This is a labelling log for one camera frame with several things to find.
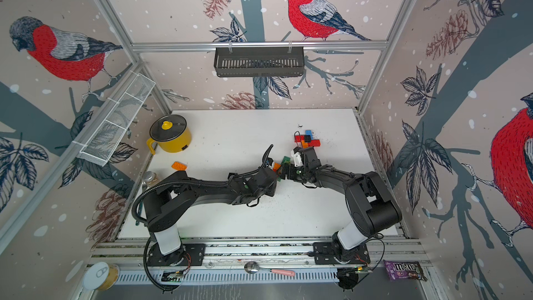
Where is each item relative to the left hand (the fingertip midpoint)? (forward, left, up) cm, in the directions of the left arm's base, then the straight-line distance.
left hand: (277, 179), depth 89 cm
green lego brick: (+11, -4, -2) cm, 12 cm away
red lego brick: (+23, -11, 0) cm, 25 cm away
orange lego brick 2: (+2, +1, +7) cm, 8 cm away
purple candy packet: (-33, -43, -1) cm, 54 cm away
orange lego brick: (+19, -14, 0) cm, 23 cm away
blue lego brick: (+27, -17, -1) cm, 32 cm away
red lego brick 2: (+22, -20, -3) cm, 29 cm away
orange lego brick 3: (+8, +47, -4) cm, 48 cm away
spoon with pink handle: (-32, +9, -5) cm, 33 cm away
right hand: (+4, -3, -1) cm, 5 cm away
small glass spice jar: (-3, +52, +6) cm, 53 cm away
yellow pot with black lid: (+21, +52, +7) cm, 56 cm away
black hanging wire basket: (+55, +9, +24) cm, 61 cm away
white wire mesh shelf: (+9, +70, +18) cm, 73 cm away
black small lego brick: (+21, -15, +2) cm, 26 cm away
